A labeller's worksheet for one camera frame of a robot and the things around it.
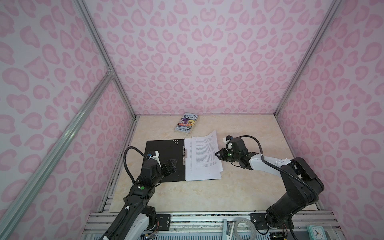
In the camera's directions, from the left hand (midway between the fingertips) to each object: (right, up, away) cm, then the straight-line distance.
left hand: (170, 161), depth 82 cm
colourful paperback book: (+6, +22, +32) cm, 39 cm away
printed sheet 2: (+9, -1, +14) cm, 16 cm away
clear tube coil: (+40, -29, -14) cm, 52 cm away
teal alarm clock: (+69, -30, -13) cm, 77 cm away
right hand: (+26, +3, +7) cm, 27 cm away
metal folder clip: (+7, 0, +16) cm, 17 cm away
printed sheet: (+20, -4, +13) cm, 24 cm away
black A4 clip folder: (-4, +3, +19) cm, 20 cm away
